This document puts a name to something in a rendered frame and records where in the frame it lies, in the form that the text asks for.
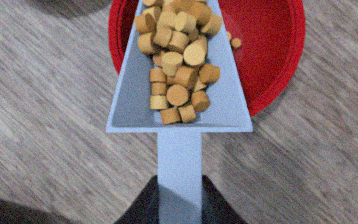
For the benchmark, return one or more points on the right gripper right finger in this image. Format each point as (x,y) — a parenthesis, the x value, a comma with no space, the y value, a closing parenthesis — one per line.
(215,208)

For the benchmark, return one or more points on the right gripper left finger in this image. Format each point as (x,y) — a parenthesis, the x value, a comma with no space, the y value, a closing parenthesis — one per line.
(144,209)

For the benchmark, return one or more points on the red bowl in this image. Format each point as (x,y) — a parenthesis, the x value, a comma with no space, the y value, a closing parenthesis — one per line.
(272,34)

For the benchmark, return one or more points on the grey metal scoop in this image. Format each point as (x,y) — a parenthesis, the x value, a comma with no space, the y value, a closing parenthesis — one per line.
(179,144)

